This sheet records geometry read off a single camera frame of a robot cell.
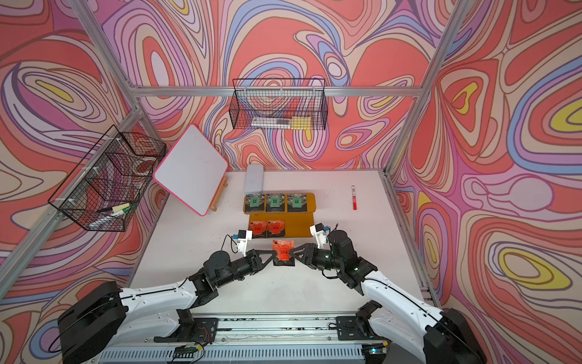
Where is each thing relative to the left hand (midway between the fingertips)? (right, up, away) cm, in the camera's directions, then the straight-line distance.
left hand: (278, 257), depth 72 cm
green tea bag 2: (-2, +17, +17) cm, 24 cm away
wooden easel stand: (-30, +20, +33) cm, 49 cm away
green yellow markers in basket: (-51, +15, 0) cm, 53 cm away
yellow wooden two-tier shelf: (+7, +7, +24) cm, 26 cm away
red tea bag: (-11, +5, +25) cm, 28 cm away
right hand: (+5, -2, +4) cm, 6 cm away
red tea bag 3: (+1, +2, +4) cm, 4 cm away
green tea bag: (-11, +17, +17) cm, 26 cm away
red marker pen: (+34, +18, +36) cm, 53 cm away
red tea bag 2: (-3, +5, +25) cm, 26 cm away
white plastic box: (-15, +28, +43) cm, 53 cm away
